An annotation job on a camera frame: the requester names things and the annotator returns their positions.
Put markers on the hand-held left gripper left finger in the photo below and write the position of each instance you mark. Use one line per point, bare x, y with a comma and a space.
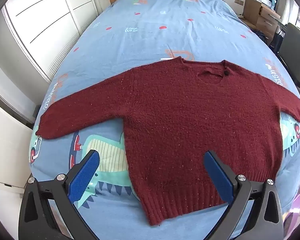
86, 175

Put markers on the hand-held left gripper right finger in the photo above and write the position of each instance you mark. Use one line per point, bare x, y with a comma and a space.
218, 177

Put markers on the dark red knit sweater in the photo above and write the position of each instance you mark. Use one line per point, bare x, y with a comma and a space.
190, 117

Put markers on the purple cloth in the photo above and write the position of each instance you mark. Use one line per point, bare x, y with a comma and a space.
296, 210

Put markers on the black chair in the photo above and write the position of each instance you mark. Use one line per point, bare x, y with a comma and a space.
293, 45

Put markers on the blue dinosaur print bed sheet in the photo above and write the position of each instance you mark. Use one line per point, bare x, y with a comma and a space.
152, 30

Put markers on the wooden drawer cabinet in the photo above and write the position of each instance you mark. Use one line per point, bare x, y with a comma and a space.
262, 17

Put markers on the white wardrobe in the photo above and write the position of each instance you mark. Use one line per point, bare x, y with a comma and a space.
40, 10

